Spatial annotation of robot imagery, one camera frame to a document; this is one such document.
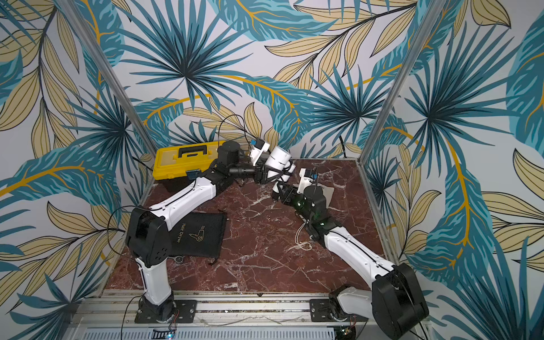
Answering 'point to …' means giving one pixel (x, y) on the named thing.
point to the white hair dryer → (279, 166)
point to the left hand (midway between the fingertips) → (281, 173)
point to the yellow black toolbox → (178, 166)
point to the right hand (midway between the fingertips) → (278, 183)
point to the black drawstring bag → (199, 234)
